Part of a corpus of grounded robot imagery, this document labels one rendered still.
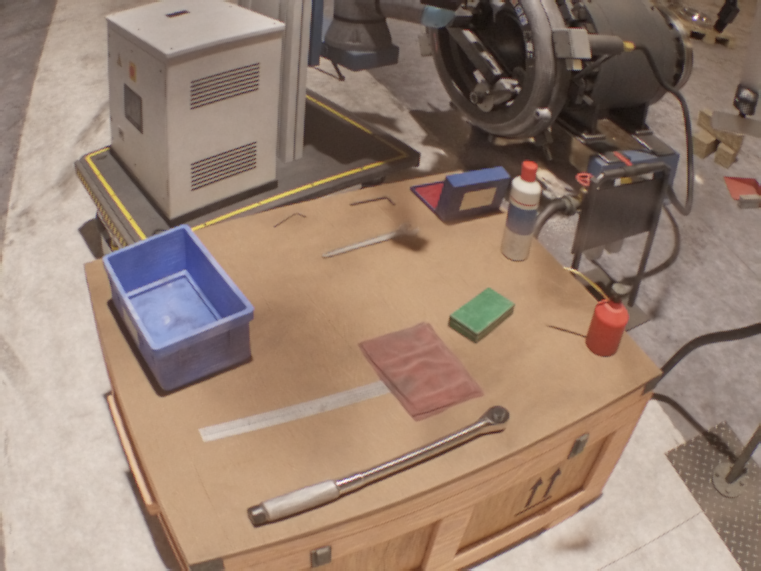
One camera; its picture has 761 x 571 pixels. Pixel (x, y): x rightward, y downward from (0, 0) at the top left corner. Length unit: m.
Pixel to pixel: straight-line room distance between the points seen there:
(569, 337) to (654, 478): 0.62
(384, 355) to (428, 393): 0.12
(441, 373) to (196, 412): 0.42
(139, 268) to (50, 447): 0.65
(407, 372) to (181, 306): 0.45
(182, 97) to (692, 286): 1.87
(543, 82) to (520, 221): 0.88
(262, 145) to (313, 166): 0.25
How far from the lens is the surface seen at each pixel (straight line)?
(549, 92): 2.37
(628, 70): 2.76
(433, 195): 1.78
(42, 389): 2.03
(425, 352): 1.33
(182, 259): 1.49
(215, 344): 1.26
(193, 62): 1.75
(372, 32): 1.98
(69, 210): 2.76
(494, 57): 2.61
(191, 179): 1.90
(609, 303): 1.41
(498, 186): 1.70
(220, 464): 1.17
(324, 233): 1.62
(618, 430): 1.52
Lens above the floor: 1.40
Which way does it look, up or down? 40 degrees down
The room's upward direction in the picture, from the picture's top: 5 degrees clockwise
